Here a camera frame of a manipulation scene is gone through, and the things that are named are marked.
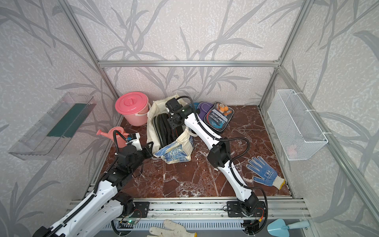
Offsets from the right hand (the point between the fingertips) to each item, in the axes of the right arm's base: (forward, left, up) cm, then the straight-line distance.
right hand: (174, 121), depth 92 cm
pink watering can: (-8, +36, -12) cm, 39 cm away
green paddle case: (-2, +9, +1) cm, 9 cm away
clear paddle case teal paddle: (+14, -30, -11) cm, 35 cm away
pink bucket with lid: (+10, +27, +2) cm, 29 cm away
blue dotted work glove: (-29, -56, -16) cm, 65 cm away
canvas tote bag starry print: (-19, -5, -5) cm, 21 cm away
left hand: (-17, +9, +2) cm, 19 cm away
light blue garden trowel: (-53, -52, -15) cm, 76 cm away
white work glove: (-54, -1, -14) cm, 56 cm away
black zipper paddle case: (-9, +4, -1) cm, 10 cm away
